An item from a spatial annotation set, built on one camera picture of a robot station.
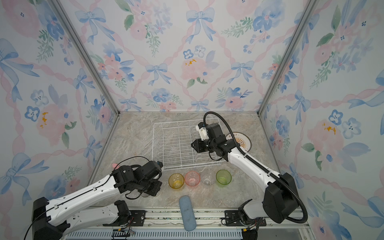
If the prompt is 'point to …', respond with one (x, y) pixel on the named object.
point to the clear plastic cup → (207, 179)
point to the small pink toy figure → (114, 165)
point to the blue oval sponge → (187, 213)
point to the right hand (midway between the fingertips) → (192, 143)
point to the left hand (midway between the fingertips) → (160, 188)
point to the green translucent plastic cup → (223, 178)
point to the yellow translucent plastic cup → (176, 181)
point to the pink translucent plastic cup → (192, 179)
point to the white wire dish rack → (172, 146)
